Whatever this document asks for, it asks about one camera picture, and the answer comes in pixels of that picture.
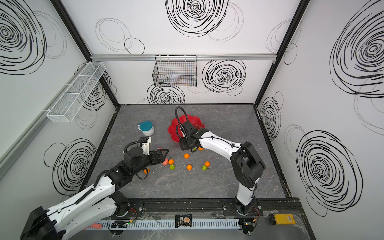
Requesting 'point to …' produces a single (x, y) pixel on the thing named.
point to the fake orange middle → (186, 156)
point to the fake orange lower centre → (189, 167)
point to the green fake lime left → (172, 167)
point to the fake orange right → (207, 163)
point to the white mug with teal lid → (146, 127)
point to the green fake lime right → (204, 167)
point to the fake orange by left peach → (171, 161)
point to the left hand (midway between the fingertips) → (164, 151)
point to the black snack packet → (183, 220)
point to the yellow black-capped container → (282, 219)
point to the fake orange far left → (145, 171)
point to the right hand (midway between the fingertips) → (180, 146)
